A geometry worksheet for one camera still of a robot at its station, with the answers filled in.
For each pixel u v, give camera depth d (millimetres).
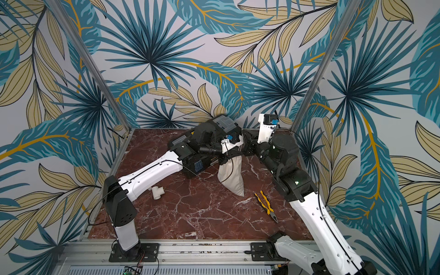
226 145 584
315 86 949
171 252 750
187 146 583
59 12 685
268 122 488
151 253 729
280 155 427
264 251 717
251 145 519
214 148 629
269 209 854
